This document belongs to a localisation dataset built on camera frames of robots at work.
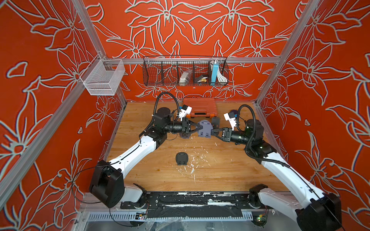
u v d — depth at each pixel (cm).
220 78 92
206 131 66
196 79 88
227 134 63
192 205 73
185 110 67
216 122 98
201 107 111
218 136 66
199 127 66
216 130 67
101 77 93
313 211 37
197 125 67
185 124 61
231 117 66
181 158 89
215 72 89
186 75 94
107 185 41
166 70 100
